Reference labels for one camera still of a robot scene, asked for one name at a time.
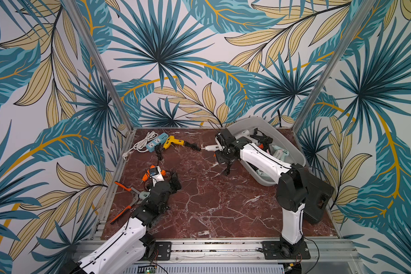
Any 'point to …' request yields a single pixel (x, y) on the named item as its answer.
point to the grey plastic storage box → (264, 134)
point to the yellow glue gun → (172, 140)
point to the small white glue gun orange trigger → (212, 148)
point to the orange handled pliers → (136, 193)
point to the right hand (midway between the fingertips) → (221, 154)
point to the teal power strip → (150, 146)
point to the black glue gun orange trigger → (264, 140)
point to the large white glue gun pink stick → (244, 133)
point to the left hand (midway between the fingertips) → (168, 178)
